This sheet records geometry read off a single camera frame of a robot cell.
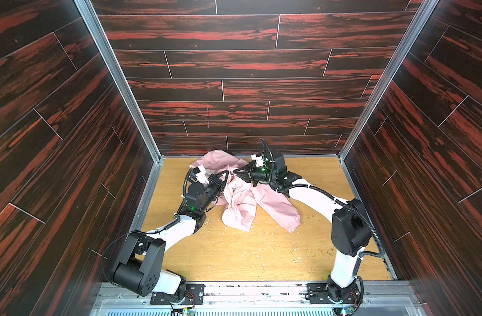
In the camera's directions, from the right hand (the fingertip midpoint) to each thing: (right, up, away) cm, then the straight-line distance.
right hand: (234, 168), depth 81 cm
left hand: (-1, -1, -2) cm, 3 cm away
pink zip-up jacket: (+3, -15, +16) cm, 22 cm away
